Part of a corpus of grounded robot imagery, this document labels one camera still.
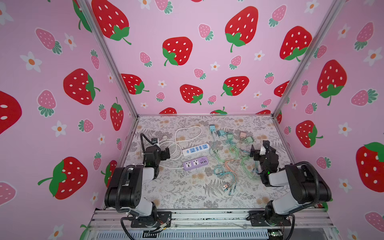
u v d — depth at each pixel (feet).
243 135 3.53
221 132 3.52
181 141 3.45
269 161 2.29
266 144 2.51
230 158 3.14
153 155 2.40
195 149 3.22
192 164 2.97
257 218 2.40
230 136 3.49
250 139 3.41
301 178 1.59
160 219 2.40
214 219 2.49
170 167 3.05
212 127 3.64
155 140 2.73
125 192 1.46
